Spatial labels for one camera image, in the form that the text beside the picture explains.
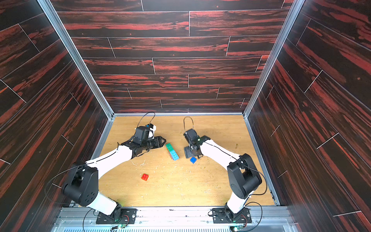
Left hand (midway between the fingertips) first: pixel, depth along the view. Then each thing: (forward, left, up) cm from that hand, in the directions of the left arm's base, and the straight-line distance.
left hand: (164, 141), depth 89 cm
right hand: (-3, -20, -6) cm, 21 cm away
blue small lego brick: (-7, -18, -11) cm, 23 cm away
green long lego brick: (+4, -2, -13) cm, 13 cm away
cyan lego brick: (-7, -6, -5) cm, 11 cm away
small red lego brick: (-19, +11, -12) cm, 25 cm away
